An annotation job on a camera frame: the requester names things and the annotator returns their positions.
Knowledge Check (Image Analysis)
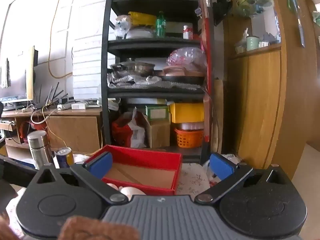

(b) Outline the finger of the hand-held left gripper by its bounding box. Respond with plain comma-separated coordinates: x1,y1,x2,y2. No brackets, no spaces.
0,154,38,180

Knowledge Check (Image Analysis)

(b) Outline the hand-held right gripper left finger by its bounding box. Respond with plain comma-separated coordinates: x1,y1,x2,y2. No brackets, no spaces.
26,152,129,204

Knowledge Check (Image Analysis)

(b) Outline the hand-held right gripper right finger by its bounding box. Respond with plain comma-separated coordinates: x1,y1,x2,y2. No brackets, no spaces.
194,152,292,204

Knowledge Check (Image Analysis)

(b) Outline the white plush bear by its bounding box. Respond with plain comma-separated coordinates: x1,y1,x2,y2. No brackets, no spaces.
106,183,147,197

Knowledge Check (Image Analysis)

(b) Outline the red cardboard box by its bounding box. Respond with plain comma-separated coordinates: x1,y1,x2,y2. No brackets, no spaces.
85,144,183,196

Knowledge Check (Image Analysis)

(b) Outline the brown plush toy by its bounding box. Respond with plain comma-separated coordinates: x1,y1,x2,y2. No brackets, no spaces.
58,216,140,240

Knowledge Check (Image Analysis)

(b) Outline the stainless steel thermos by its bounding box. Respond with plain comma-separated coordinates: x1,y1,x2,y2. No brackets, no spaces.
27,130,53,169

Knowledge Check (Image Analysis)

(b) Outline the floral tablecloth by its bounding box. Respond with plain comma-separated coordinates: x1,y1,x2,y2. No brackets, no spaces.
5,152,214,238

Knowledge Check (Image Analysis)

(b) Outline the blue yellow drink can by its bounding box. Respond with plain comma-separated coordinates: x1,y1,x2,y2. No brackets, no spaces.
54,147,75,168

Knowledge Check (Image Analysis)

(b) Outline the red white plastic bag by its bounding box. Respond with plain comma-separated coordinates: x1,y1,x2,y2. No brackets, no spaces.
112,107,147,148

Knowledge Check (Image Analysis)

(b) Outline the orange plastic basket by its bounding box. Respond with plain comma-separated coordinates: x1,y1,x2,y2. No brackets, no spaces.
174,127,204,148

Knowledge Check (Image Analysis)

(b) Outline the wooden television cabinet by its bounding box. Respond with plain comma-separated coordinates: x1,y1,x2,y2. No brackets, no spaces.
0,105,103,157

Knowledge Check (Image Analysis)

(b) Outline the wooden board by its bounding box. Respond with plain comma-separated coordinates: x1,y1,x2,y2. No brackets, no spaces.
212,78,224,153

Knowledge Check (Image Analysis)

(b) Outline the stack of clear cups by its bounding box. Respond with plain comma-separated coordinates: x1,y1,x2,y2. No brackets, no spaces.
179,122,204,132

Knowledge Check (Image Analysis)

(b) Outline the yellow box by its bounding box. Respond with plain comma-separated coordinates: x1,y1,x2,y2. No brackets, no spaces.
169,102,204,124

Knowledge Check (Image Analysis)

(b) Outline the black router with antennas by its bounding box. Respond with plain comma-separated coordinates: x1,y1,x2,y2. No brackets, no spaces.
34,81,69,110

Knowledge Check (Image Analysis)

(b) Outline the brown cardboard box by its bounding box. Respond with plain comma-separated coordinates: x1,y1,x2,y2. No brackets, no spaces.
142,111,172,148

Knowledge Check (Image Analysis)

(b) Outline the green box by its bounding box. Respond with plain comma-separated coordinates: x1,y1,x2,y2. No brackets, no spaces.
145,104,170,120

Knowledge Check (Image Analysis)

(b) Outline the white flat tray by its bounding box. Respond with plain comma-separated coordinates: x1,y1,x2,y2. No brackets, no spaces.
126,97,168,105

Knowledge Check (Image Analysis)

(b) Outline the flat screen television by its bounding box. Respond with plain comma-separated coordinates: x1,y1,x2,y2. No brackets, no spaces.
0,45,35,103

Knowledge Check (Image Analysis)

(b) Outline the bubble wrap sheet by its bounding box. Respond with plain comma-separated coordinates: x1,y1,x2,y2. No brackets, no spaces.
107,73,204,92

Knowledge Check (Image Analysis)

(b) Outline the black pan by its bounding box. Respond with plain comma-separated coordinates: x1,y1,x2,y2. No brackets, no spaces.
157,75,205,85

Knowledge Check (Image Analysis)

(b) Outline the pink pot lid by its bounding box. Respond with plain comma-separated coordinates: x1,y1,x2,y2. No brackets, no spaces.
162,66,204,77

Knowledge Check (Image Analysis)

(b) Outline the metal bowl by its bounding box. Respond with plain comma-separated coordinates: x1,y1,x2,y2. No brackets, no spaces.
110,61,155,77

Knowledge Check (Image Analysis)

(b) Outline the tall red flat package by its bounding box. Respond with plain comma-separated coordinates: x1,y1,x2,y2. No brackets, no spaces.
203,0,213,142

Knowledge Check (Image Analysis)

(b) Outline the pink plastic bag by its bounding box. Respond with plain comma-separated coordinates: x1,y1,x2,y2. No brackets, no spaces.
167,47,207,74

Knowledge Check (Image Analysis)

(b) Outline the green mug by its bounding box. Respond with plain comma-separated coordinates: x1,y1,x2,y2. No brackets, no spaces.
246,35,258,51

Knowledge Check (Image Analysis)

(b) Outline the black storage shelf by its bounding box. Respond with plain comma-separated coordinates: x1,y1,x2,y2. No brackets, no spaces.
101,0,214,164

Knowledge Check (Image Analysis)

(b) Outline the white bowl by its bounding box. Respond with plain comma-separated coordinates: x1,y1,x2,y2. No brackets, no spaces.
126,27,154,40

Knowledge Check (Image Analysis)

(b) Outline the red white small carton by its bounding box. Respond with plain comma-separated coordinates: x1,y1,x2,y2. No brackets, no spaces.
182,25,193,40

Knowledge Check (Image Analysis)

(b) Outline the crumpled white plastic bag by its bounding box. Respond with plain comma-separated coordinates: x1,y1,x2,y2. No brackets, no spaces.
114,15,132,39

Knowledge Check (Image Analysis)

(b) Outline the green plastic bottle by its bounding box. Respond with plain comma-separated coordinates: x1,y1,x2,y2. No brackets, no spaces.
156,11,167,38

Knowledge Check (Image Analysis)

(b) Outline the yellow bag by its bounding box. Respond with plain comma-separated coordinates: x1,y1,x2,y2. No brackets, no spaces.
128,11,157,27

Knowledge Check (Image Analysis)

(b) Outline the black hanging bag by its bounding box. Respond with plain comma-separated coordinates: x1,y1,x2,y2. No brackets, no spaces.
212,0,233,27

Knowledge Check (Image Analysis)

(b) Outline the yellow wall cable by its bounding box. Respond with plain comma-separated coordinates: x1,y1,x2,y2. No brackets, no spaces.
48,0,73,79

